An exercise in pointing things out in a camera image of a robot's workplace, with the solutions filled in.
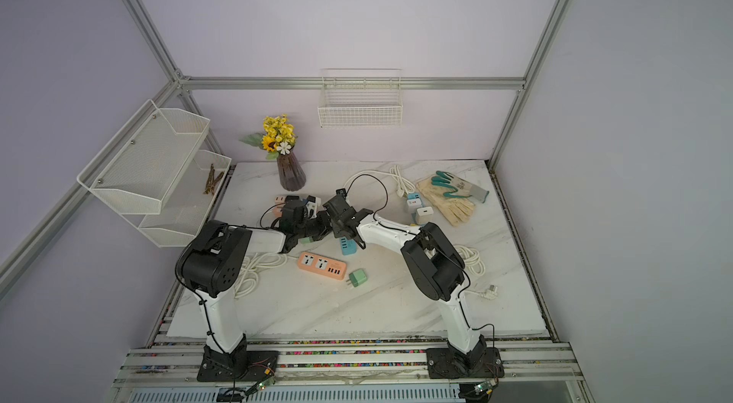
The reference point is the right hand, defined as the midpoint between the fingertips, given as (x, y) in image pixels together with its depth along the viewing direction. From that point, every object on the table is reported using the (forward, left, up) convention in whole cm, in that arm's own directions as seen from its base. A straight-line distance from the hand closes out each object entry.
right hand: (348, 224), depth 97 cm
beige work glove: (+8, -41, -4) cm, 42 cm away
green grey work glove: (+18, -45, -3) cm, 49 cm away
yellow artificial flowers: (+20, +22, +23) cm, 38 cm away
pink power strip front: (-14, +8, -2) cm, 16 cm away
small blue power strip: (+14, -25, -2) cm, 28 cm away
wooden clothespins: (+12, +47, +11) cm, 50 cm away
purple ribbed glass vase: (+20, +22, +3) cm, 30 cm away
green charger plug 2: (-5, +14, 0) cm, 15 cm away
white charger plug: (+1, -26, +3) cm, 26 cm away
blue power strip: (-8, 0, -2) cm, 8 cm away
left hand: (0, +2, 0) cm, 2 cm away
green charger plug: (-18, -3, -3) cm, 19 cm away
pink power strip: (-2, +21, +11) cm, 24 cm away
